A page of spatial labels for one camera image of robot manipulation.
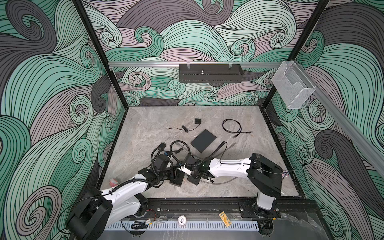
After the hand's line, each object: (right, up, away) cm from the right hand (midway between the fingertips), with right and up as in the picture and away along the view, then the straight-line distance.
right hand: (190, 176), depth 85 cm
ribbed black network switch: (-7, -2, -4) cm, 8 cm away
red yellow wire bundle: (-17, -14, -14) cm, 26 cm away
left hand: (-7, +3, 0) cm, 7 cm away
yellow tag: (+17, -14, -15) cm, 27 cm away
